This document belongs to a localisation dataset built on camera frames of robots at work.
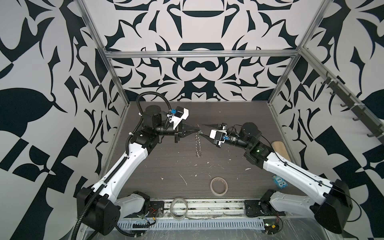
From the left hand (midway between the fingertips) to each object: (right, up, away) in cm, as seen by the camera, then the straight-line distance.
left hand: (199, 126), depth 63 cm
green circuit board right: (+34, -48, +9) cm, 59 cm away
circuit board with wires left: (-21, -41, +10) cm, 47 cm away
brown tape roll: (+9, -36, +15) cm, 40 cm away
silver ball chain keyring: (-1, -8, -1) cm, 8 cm away
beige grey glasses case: (+49, -15, +29) cm, 59 cm away
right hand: (+2, 0, +1) cm, 2 cm away
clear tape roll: (-13, -42, +12) cm, 46 cm away
